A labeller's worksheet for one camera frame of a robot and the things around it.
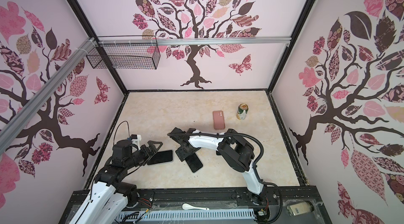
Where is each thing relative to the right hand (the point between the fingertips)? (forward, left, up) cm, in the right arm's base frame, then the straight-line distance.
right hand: (186, 152), depth 89 cm
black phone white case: (-3, +13, +1) cm, 14 cm away
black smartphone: (-1, -18, +1) cm, 18 cm away
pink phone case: (+21, -21, -2) cm, 30 cm away
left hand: (-4, +12, +11) cm, 17 cm away
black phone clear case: (-6, -5, +1) cm, 8 cm away
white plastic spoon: (-27, -3, +1) cm, 27 cm away
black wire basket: (+50, +28, +35) cm, 67 cm away
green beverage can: (+22, -35, +10) cm, 43 cm away
